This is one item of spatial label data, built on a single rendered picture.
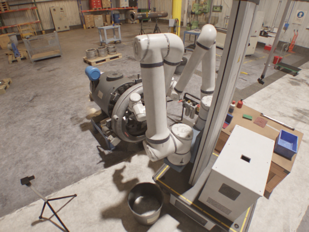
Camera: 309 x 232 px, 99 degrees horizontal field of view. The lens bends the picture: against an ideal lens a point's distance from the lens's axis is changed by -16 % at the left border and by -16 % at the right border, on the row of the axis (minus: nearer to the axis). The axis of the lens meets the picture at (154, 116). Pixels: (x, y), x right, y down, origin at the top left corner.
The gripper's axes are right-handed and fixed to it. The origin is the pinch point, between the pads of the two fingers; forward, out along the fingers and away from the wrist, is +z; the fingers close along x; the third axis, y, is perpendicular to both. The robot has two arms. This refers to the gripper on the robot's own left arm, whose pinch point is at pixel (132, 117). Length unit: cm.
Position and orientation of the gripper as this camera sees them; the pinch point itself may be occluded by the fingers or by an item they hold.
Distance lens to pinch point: 149.2
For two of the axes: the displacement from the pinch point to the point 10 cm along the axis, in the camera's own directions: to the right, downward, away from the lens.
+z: -1.9, 4.9, 8.5
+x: -7.4, 4.9, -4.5
